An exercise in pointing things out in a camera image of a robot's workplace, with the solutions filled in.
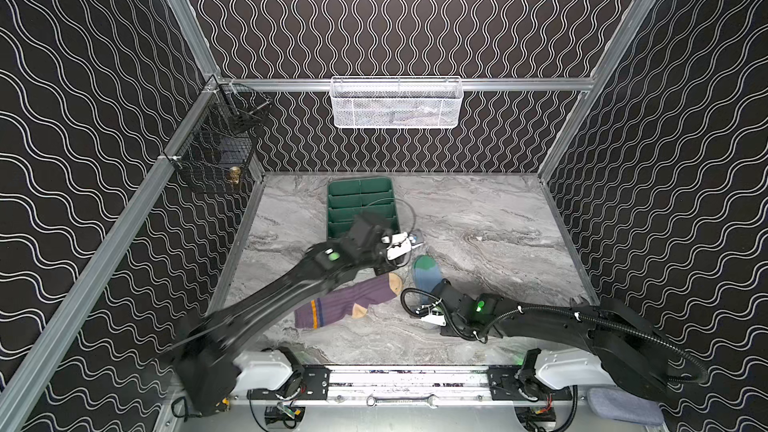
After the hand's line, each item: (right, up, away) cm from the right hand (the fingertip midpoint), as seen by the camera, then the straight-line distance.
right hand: (444, 310), depth 86 cm
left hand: (-12, +21, -13) cm, 28 cm away
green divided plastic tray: (-30, +33, +20) cm, 49 cm away
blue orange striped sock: (-4, +10, +7) cm, 13 cm away
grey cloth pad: (+36, -16, -16) cm, 43 cm away
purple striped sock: (-26, +3, +2) cm, 26 cm away
